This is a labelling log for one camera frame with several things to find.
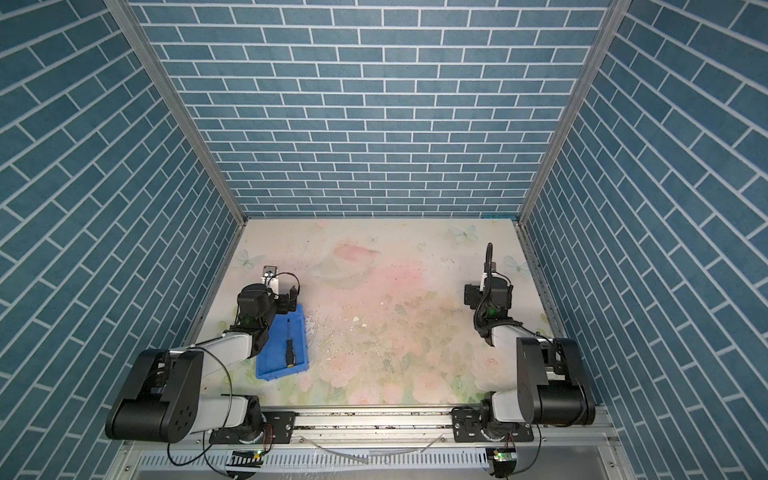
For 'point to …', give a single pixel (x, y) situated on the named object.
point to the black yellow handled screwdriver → (290, 354)
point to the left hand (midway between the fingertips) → (278, 284)
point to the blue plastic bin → (271, 361)
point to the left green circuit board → (246, 458)
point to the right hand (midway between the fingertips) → (485, 282)
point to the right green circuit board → (505, 455)
